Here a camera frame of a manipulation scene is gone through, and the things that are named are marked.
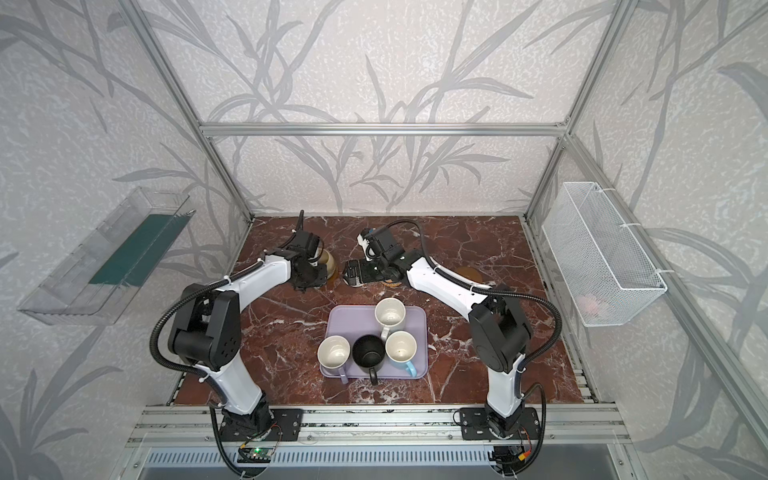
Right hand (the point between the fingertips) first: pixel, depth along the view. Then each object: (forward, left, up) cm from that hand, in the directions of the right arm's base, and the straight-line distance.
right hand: (357, 263), depth 86 cm
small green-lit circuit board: (-44, +23, -16) cm, 52 cm away
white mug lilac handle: (-22, +7, -15) cm, 27 cm away
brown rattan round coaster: (-4, -9, -6) cm, 11 cm away
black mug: (-21, -4, -15) cm, 26 cm away
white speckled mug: (-9, -9, -15) cm, 20 cm away
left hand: (+4, +13, -9) cm, 16 cm away
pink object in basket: (-16, -59, +5) cm, 61 cm away
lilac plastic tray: (-11, +2, -16) cm, 19 cm away
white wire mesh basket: (-16, -55, +19) cm, 61 cm away
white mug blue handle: (-20, -12, -14) cm, 28 cm away
